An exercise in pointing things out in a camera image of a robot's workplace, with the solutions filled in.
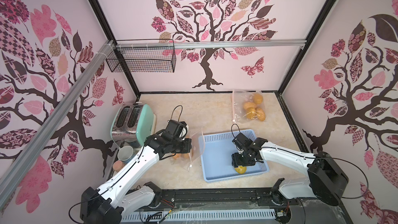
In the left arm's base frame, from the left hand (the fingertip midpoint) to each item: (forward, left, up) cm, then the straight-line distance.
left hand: (190, 150), depth 76 cm
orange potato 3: (+27, -38, -5) cm, 47 cm away
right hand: (-2, -25, -12) cm, 27 cm away
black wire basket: (+52, +31, +19) cm, 64 cm away
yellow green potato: (-6, -26, -10) cm, 29 cm away
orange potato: (+37, -43, -2) cm, 57 cm away
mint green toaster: (+15, +34, +1) cm, 37 cm away
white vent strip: (-26, -4, -14) cm, 29 cm away
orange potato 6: (+2, +4, -11) cm, 11 cm away
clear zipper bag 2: (-2, +3, -9) cm, 10 cm away
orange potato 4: (+27, -44, -5) cm, 52 cm away
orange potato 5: (-6, +5, +9) cm, 12 cm away
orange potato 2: (+35, -39, -6) cm, 53 cm away
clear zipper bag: (+41, -32, -4) cm, 52 cm away
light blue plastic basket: (+5, -14, -14) cm, 20 cm away
